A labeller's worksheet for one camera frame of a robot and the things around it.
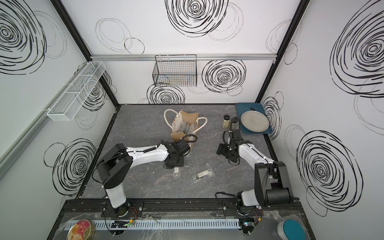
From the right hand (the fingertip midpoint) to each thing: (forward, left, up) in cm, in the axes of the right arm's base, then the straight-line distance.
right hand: (222, 154), depth 90 cm
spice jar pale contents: (+22, -4, +5) cm, 23 cm away
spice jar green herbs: (+20, -9, +4) cm, 22 cm away
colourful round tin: (-39, +65, +2) cm, 76 cm away
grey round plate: (+28, -26, -1) cm, 38 cm away
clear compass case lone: (-12, +12, -1) cm, 17 cm away
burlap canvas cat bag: (+14, +30, +1) cm, 33 cm away
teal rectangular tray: (+42, -20, -2) cm, 47 cm away
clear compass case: (-11, +27, -1) cm, 29 cm away
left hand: (-6, +26, -3) cm, 27 cm away
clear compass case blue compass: (+17, +22, +3) cm, 28 cm away
